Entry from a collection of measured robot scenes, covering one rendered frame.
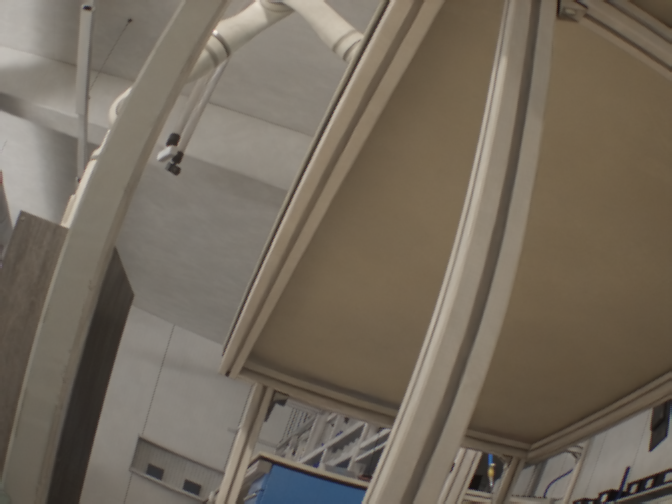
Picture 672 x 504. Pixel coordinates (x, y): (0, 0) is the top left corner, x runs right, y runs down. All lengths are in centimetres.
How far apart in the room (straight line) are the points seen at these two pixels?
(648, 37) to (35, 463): 71
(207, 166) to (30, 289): 603
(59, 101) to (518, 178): 724
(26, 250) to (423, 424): 122
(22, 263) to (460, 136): 83
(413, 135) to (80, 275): 91
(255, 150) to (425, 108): 645
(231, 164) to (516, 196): 695
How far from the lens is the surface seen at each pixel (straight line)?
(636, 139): 123
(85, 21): 569
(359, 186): 159
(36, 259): 181
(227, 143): 776
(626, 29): 94
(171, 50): 60
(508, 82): 82
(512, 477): 270
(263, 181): 769
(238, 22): 210
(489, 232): 76
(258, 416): 254
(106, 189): 56
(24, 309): 179
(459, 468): 367
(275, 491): 358
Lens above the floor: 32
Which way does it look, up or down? 21 degrees up
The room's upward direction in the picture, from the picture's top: 19 degrees clockwise
